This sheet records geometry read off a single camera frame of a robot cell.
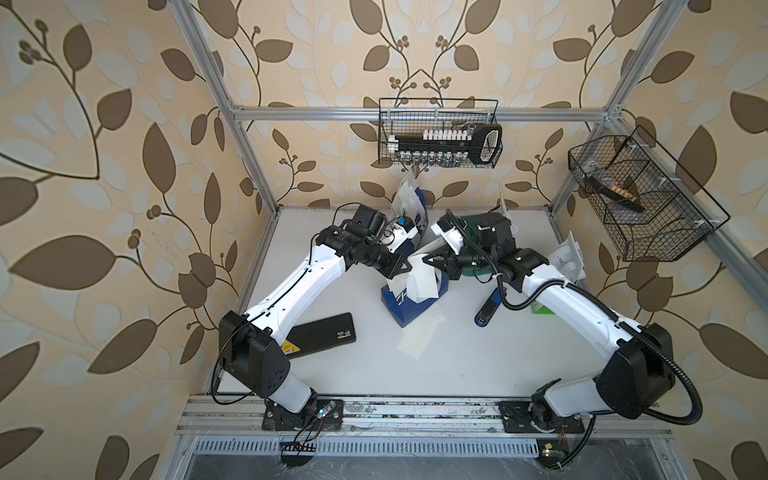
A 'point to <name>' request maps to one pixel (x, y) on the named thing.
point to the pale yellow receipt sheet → (417, 332)
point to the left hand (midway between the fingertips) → (405, 262)
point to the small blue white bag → (504, 205)
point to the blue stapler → (488, 308)
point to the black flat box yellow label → (319, 334)
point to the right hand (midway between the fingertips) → (425, 257)
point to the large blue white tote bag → (410, 198)
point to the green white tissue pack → (567, 259)
